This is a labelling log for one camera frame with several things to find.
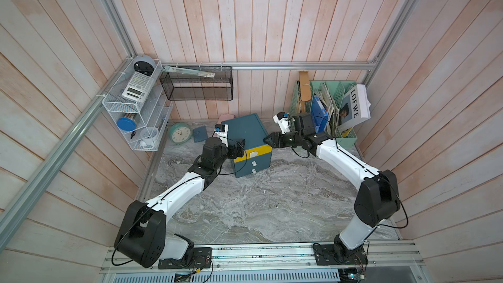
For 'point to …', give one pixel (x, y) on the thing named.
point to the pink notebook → (224, 117)
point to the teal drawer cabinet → (250, 128)
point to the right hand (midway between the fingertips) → (266, 139)
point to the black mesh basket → (198, 82)
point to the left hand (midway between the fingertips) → (236, 142)
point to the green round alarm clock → (180, 133)
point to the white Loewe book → (355, 107)
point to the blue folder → (319, 115)
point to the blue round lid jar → (126, 124)
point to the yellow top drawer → (255, 152)
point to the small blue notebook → (200, 133)
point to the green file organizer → (326, 96)
